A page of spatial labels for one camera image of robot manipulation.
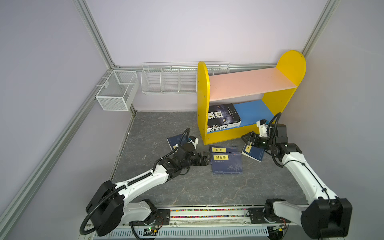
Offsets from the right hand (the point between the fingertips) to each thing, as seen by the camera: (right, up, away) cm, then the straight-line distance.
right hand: (247, 138), depth 82 cm
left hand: (-23, -10, -3) cm, 26 cm away
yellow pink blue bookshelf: (+21, +31, +37) cm, 53 cm away
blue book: (-10, -8, +15) cm, 20 cm away
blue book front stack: (-10, -16, +9) cm, 21 cm away
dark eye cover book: (-13, +14, +8) cm, 20 cm away
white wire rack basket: (-43, +39, +17) cm, 61 cm away
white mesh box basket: (-80, +30, +15) cm, 87 cm away
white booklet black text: (-20, +3, +8) cm, 22 cm away
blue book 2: (+8, -10, +13) cm, 19 cm away
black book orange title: (-16, +6, +7) cm, 18 cm away
